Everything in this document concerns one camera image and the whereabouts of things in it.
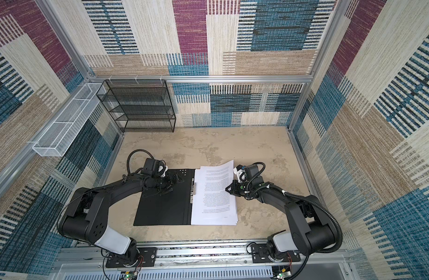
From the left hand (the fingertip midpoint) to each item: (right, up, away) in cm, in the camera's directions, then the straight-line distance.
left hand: (178, 182), depth 91 cm
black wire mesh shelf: (-28, +44, +18) cm, 55 cm away
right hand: (+24, -4, -4) cm, 25 cm away
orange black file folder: (-1, -11, -5) cm, 12 cm away
